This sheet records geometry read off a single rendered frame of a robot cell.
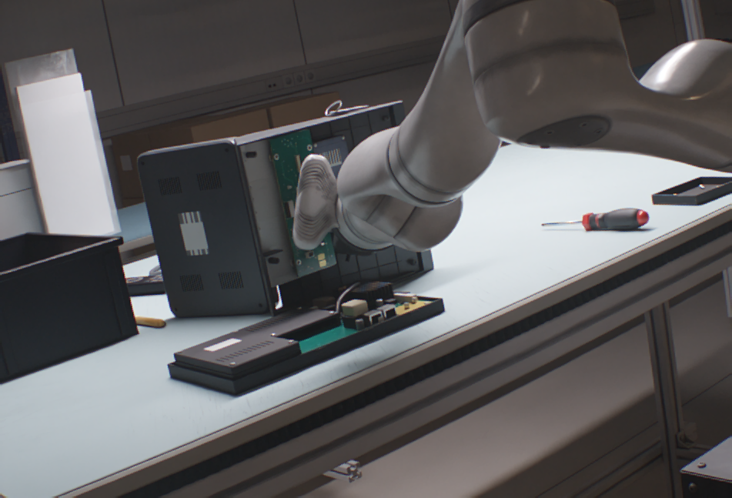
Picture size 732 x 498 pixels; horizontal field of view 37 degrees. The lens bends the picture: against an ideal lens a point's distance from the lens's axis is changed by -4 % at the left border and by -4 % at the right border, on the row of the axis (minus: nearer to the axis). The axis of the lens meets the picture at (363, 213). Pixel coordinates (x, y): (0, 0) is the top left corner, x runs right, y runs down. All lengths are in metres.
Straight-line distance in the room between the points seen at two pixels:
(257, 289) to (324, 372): 0.29
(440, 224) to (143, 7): 4.97
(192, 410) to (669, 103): 0.54
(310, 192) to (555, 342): 0.32
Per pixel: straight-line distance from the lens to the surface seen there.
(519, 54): 0.63
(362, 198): 0.91
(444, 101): 0.77
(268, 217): 1.26
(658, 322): 2.72
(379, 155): 0.88
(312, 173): 1.09
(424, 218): 0.92
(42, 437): 1.07
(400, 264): 1.38
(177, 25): 5.92
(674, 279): 1.42
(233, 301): 1.36
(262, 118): 4.92
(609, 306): 1.30
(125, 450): 0.97
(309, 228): 1.09
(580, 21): 0.63
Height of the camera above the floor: 1.30
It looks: 9 degrees down
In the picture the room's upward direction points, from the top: 11 degrees counter-clockwise
